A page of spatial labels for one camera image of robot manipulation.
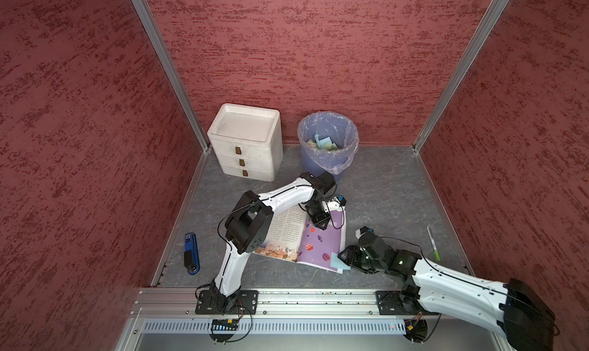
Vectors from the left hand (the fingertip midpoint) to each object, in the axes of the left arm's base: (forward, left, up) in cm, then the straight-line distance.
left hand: (319, 226), depth 86 cm
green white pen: (-7, -45, -5) cm, 46 cm away
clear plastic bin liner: (+37, -11, +16) cm, 42 cm away
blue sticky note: (-13, -7, -2) cm, 15 cm away
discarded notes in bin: (+37, -3, +8) cm, 38 cm away
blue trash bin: (+20, +4, +12) cm, 24 cm away
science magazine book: (-3, +10, -3) cm, 11 cm away
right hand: (-12, -8, -3) cm, 15 cm away
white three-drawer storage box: (+28, +29, +18) cm, 44 cm away
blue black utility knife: (-11, +47, -2) cm, 48 cm away
